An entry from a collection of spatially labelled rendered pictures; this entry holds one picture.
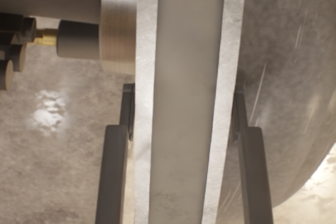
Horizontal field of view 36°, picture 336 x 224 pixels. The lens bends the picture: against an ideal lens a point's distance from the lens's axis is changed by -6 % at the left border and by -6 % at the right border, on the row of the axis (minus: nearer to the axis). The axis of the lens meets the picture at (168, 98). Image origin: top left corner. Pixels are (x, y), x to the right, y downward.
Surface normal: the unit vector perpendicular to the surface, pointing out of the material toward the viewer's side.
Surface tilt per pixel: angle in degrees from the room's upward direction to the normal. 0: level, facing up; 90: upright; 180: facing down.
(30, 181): 0
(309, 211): 0
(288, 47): 12
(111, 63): 29
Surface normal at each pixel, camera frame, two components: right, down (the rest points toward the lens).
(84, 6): -0.12, 0.94
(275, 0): 0.03, 0.50
